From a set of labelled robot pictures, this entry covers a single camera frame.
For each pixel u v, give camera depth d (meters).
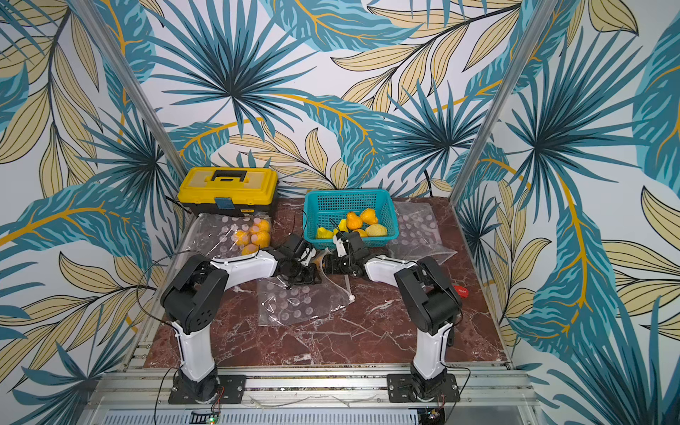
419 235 1.07
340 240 0.88
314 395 0.73
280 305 0.89
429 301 0.50
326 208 1.13
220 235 1.06
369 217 1.07
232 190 1.00
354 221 1.05
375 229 1.03
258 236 0.98
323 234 1.00
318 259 0.91
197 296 0.50
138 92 0.84
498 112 0.88
